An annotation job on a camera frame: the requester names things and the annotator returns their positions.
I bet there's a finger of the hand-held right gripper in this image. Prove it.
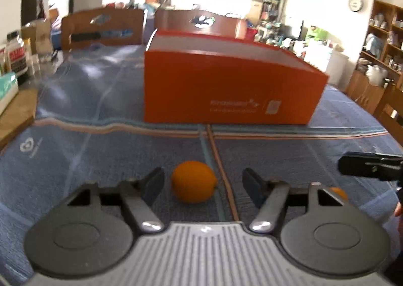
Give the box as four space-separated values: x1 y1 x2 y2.
338 152 403 181

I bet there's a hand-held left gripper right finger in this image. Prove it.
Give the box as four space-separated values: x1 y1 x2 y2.
242 168 347 233

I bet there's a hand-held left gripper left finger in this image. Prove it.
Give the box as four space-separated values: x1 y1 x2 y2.
68 167 166 233

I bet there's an orange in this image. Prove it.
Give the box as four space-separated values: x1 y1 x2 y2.
171 161 218 204
329 187 349 201

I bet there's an orange cardboard box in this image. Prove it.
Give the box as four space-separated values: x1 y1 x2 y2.
143 29 329 125

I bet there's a blue patterned tablecloth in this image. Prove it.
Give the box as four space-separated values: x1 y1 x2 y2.
0 43 403 286

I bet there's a white cabinet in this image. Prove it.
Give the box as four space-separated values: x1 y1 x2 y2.
302 42 348 88

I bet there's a wooden shelf cabinet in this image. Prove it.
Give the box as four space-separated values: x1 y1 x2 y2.
345 0 403 116

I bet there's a black television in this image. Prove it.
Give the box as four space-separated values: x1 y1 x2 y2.
291 21 305 41

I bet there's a wooden cutting board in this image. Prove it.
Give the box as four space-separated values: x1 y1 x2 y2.
0 87 39 149

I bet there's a teal tissue pack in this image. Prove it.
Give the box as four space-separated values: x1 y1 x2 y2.
0 72 19 115

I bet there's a tall cluttered bookshelf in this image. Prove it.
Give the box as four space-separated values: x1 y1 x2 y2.
260 0 284 26

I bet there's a brown cardboard box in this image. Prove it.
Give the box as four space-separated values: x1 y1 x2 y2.
20 18 54 60

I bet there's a clear bottle red label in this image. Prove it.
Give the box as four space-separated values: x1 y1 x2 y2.
6 31 28 77

